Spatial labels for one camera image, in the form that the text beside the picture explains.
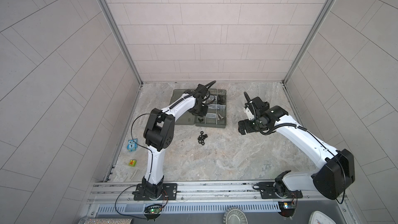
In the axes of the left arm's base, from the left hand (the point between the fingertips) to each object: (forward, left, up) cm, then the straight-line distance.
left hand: (206, 112), depth 94 cm
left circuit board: (-48, +21, 0) cm, 53 cm away
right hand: (-14, -20, +7) cm, 26 cm away
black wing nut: (-4, +4, -3) cm, 6 cm away
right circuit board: (-47, -36, -5) cm, 60 cm away
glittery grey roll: (-52, +39, +1) cm, 65 cm away
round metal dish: (-50, -13, -3) cm, 51 cm away
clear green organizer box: (-3, -6, -1) cm, 7 cm away
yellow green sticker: (-29, +37, -2) cm, 48 cm away
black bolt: (+13, -10, -4) cm, 17 cm away
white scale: (-50, -46, -1) cm, 68 cm away
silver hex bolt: (-2, -10, -3) cm, 10 cm away
